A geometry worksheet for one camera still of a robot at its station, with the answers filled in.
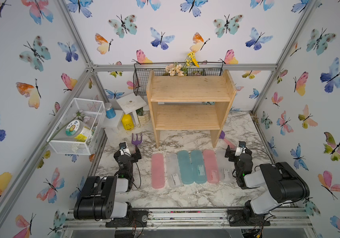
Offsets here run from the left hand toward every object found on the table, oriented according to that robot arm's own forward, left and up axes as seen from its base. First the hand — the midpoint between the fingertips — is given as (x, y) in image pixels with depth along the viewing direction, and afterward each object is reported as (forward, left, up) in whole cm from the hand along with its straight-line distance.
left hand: (130, 146), depth 90 cm
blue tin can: (+18, +13, +11) cm, 25 cm away
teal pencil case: (-11, -33, -10) cm, 36 cm away
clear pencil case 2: (-12, -56, -8) cm, 58 cm away
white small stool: (+23, 0, +13) cm, 27 cm away
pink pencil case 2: (-10, -49, -10) cm, 51 cm away
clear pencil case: (-16, -26, -9) cm, 32 cm away
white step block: (+18, +16, -7) cm, 25 cm away
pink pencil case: (-12, -17, -11) cm, 23 cm away
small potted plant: (+24, -6, 0) cm, 25 cm away
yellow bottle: (+18, +4, +1) cm, 19 cm away
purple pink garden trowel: (+13, -61, -11) cm, 63 cm away
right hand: (-1, -66, -1) cm, 66 cm away
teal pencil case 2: (-10, -41, -9) cm, 43 cm away
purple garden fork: (+8, -1, -9) cm, 12 cm away
